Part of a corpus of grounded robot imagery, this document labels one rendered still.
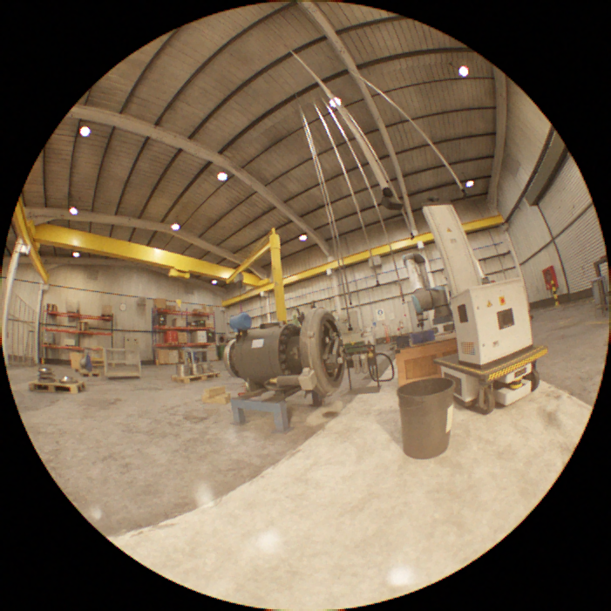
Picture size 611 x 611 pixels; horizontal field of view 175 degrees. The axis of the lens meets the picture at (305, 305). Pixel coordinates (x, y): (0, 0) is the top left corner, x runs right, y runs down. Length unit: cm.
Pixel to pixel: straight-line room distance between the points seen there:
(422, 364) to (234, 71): 843
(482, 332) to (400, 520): 111
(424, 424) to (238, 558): 91
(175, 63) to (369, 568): 857
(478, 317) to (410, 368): 115
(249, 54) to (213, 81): 140
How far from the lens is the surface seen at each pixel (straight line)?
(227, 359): 212
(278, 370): 166
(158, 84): 817
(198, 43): 765
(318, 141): 930
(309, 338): 140
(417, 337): 250
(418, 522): 85
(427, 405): 98
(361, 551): 78
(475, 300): 141
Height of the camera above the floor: 68
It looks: 11 degrees up
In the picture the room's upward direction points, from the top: 8 degrees counter-clockwise
